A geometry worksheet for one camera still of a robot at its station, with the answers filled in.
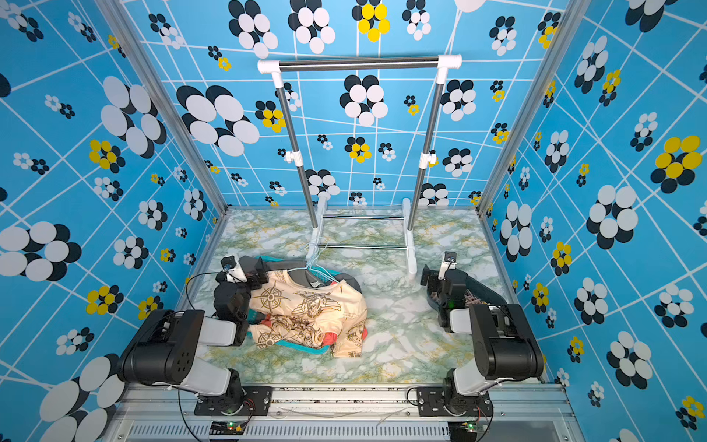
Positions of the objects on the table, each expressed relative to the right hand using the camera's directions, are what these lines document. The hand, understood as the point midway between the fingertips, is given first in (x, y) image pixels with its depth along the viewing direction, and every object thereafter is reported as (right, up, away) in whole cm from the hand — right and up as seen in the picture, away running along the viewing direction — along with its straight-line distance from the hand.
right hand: (445, 266), depth 94 cm
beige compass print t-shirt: (-51, -11, -14) cm, 54 cm away
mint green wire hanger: (-44, 0, -6) cm, 44 cm away
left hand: (-65, +3, -5) cm, 66 cm away
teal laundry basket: (-49, -2, -5) cm, 49 cm away
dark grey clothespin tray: (+12, -8, -4) cm, 15 cm away
